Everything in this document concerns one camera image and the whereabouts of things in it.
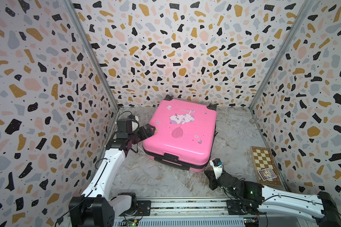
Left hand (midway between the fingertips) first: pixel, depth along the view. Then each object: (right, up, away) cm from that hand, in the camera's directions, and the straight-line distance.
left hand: (151, 130), depth 80 cm
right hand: (+30, -24, -3) cm, 38 cm away
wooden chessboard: (+69, -19, +10) cm, 72 cm away
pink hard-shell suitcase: (+19, -2, -2) cm, 19 cm away
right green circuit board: (+53, -46, -8) cm, 70 cm away
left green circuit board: (-8, -46, -9) cm, 47 cm away
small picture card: (+67, -26, +2) cm, 72 cm away
